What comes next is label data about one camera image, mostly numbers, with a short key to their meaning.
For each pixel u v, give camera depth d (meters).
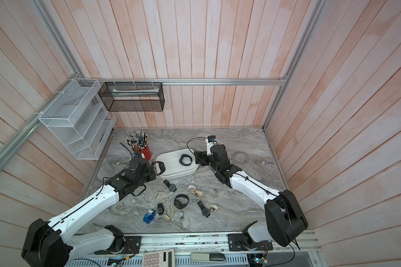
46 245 0.39
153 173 0.75
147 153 1.04
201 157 0.75
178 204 0.82
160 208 0.81
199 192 0.83
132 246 0.73
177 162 1.03
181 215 0.81
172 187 0.90
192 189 0.90
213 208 0.79
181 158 1.00
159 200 0.87
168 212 0.83
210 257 0.66
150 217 0.76
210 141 0.73
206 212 0.82
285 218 0.42
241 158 1.03
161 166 0.82
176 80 0.98
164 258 0.69
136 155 0.94
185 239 0.76
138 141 0.90
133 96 1.04
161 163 0.83
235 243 0.73
